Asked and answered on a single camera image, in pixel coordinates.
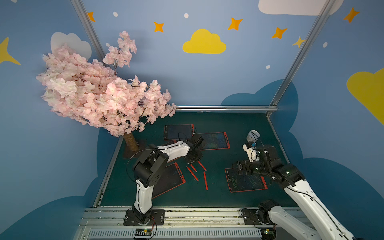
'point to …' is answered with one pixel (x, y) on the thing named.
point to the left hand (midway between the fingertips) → (200, 157)
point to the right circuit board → (268, 233)
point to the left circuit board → (143, 232)
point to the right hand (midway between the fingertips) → (241, 162)
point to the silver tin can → (253, 135)
